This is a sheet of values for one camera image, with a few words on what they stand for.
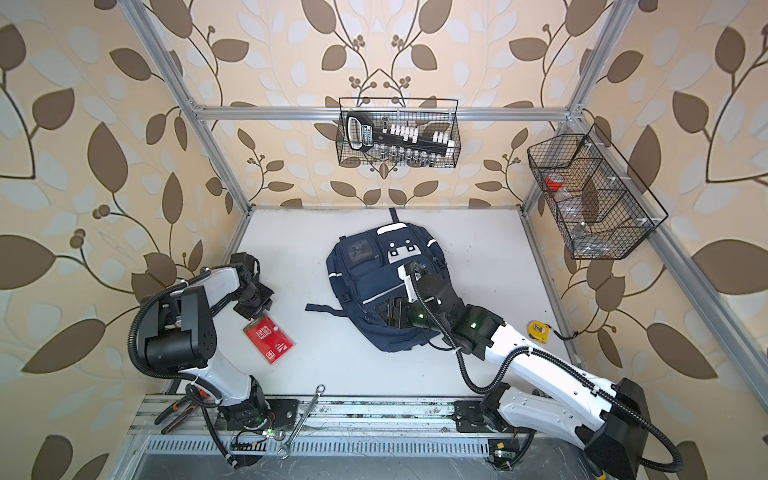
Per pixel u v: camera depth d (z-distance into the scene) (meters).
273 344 0.91
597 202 0.75
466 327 0.52
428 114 0.91
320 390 0.79
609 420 0.39
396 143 0.86
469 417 0.74
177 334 0.47
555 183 0.81
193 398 0.72
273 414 0.74
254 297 0.80
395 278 0.93
